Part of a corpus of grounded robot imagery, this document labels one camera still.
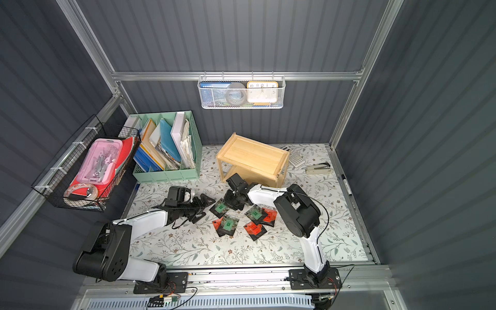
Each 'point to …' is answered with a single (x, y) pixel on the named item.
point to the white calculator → (296, 159)
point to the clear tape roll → (93, 197)
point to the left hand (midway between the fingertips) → (209, 206)
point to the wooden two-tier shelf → (258, 164)
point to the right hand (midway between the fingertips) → (226, 201)
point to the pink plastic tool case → (99, 165)
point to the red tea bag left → (217, 223)
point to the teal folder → (167, 141)
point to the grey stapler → (318, 168)
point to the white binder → (180, 117)
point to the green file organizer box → (152, 163)
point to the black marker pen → (346, 185)
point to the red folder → (103, 188)
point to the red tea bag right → (268, 216)
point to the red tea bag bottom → (254, 230)
